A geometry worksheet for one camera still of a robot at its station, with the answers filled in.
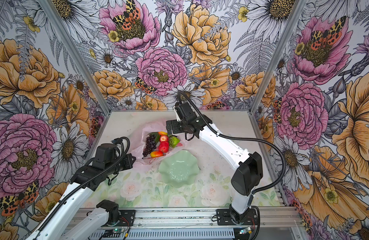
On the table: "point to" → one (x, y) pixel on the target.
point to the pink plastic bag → (157, 127)
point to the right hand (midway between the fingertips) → (175, 130)
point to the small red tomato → (163, 146)
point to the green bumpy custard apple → (173, 141)
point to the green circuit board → (247, 230)
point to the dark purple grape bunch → (150, 145)
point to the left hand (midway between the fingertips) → (134, 163)
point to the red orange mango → (156, 153)
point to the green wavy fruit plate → (179, 169)
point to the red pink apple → (164, 139)
